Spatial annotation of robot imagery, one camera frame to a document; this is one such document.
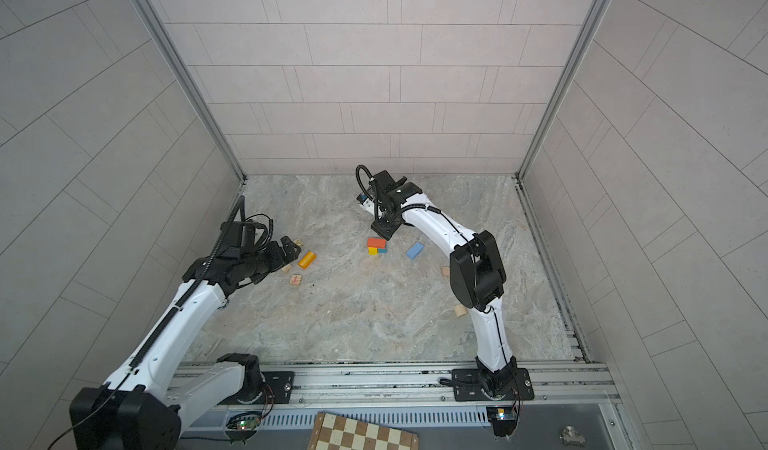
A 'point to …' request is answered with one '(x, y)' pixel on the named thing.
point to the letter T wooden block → (295, 279)
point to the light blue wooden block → (414, 250)
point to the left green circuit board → (243, 426)
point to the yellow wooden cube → (372, 251)
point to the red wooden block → (376, 242)
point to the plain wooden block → (445, 271)
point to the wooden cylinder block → (460, 310)
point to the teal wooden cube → (382, 250)
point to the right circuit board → (503, 419)
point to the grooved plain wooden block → (287, 268)
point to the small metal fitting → (570, 436)
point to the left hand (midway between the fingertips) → (297, 250)
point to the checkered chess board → (335, 432)
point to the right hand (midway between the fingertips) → (386, 224)
